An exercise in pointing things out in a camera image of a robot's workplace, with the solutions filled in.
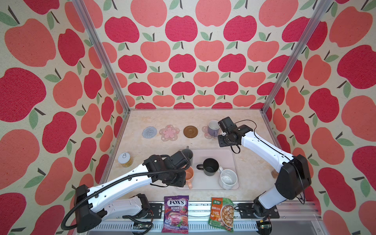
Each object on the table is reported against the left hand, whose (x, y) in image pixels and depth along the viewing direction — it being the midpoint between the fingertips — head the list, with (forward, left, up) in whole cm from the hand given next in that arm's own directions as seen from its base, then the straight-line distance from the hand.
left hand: (184, 187), depth 69 cm
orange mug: (+8, -3, -6) cm, 10 cm away
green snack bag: (-9, -19, -12) cm, 24 cm away
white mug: (+9, -25, -12) cm, 30 cm away
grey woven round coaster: (+43, +27, -14) cm, 53 cm away
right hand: (+26, -24, -1) cm, 35 cm away
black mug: (+16, -15, -12) cm, 25 cm away
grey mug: (+20, -2, -4) cm, 21 cm away
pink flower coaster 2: (+46, -15, -13) cm, 50 cm away
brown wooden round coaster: (+44, -4, -14) cm, 46 cm away
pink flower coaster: (+43, +12, -15) cm, 47 cm away
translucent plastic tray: (+7, -9, -13) cm, 17 cm away
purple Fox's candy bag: (-9, +4, -11) cm, 15 cm away
